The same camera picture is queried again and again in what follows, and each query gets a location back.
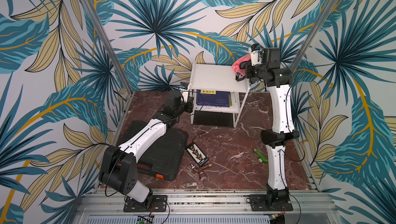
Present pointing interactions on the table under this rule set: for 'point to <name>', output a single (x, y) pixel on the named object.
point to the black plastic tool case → (165, 159)
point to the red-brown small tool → (201, 174)
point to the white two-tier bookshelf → (214, 89)
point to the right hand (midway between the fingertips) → (248, 65)
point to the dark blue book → (216, 98)
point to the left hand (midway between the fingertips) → (192, 99)
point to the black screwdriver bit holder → (199, 157)
